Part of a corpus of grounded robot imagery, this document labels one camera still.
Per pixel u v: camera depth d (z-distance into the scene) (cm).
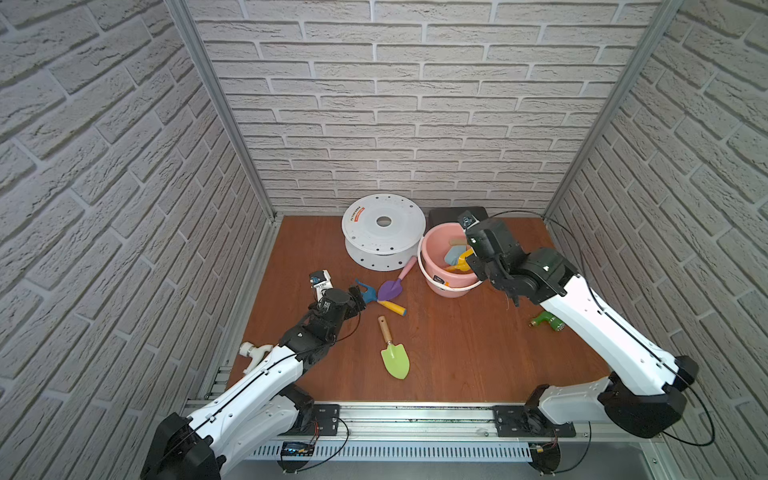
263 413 57
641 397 40
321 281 69
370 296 96
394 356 85
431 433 73
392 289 98
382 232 102
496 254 48
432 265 84
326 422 73
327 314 60
